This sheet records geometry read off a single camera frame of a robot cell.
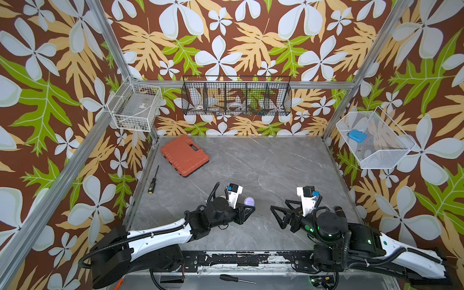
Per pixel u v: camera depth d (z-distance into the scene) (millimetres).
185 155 1045
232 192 673
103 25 719
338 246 515
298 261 744
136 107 849
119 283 689
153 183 961
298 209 544
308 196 531
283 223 541
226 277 705
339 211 862
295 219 530
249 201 716
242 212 652
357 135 868
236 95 977
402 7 685
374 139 816
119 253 410
